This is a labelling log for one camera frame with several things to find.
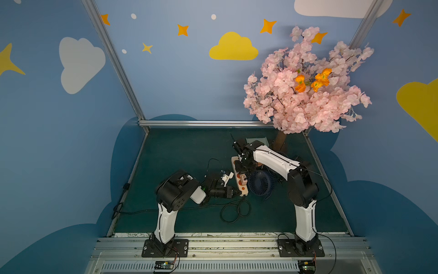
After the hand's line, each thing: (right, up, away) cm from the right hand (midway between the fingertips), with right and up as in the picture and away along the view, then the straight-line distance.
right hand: (242, 172), depth 93 cm
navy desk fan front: (+8, -4, -7) cm, 12 cm away
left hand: (-1, -10, -4) cm, 10 cm away
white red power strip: (0, -9, -3) cm, 9 cm away
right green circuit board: (+25, -37, -21) cm, 50 cm away
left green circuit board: (-36, -37, -22) cm, 56 cm away
